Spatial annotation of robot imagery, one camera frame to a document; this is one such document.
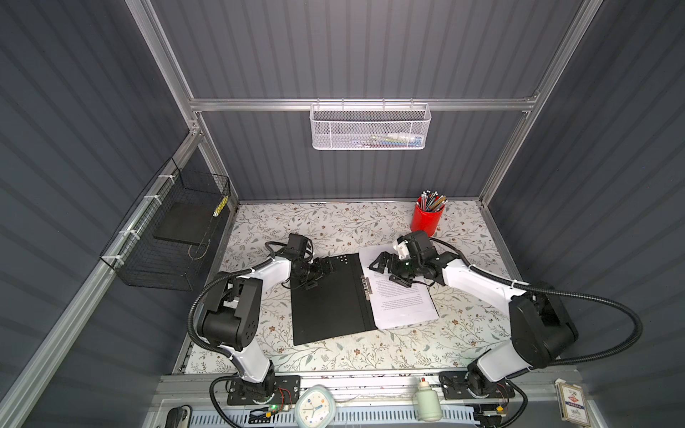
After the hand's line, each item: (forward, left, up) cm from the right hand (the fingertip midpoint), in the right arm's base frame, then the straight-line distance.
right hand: (381, 273), depth 86 cm
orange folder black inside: (-7, +14, -10) cm, 19 cm away
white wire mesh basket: (+72, +1, +11) cm, 73 cm away
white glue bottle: (-35, -9, -2) cm, 36 cm away
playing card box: (-34, -49, -9) cm, 60 cm away
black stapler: (-38, +54, -5) cm, 66 cm away
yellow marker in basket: (+12, +50, +19) cm, 55 cm away
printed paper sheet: (-7, -5, -9) cm, 13 cm away
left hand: (+3, +18, -6) cm, 19 cm away
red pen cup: (+25, -19, -3) cm, 32 cm away
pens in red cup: (+30, -21, +3) cm, 36 cm away
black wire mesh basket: (0, +60, +21) cm, 64 cm away
